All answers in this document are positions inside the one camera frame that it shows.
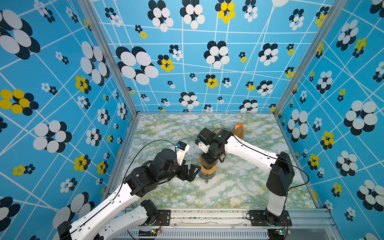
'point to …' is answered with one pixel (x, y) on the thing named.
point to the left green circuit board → (153, 233)
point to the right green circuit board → (275, 233)
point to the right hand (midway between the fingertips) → (208, 160)
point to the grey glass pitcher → (206, 176)
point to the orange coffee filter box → (238, 130)
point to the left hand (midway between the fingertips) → (194, 165)
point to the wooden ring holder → (208, 171)
